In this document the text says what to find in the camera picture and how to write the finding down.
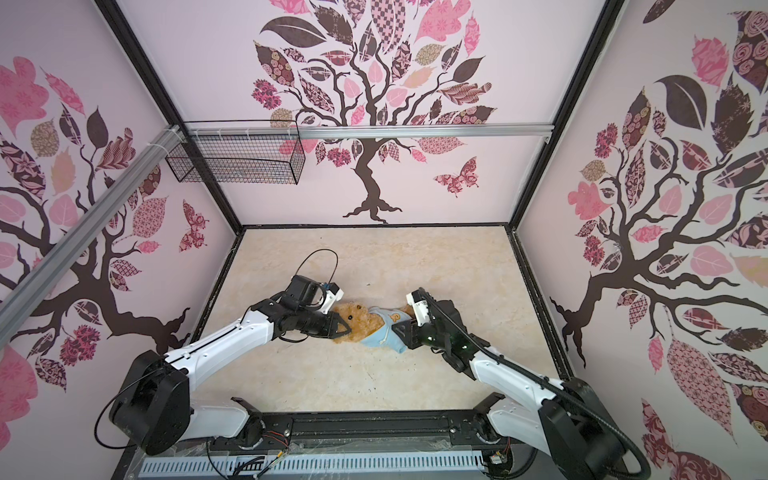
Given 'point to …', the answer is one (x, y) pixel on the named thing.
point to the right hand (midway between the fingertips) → (397, 322)
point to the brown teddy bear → (361, 321)
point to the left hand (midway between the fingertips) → (347, 335)
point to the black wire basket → (239, 152)
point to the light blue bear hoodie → (386, 336)
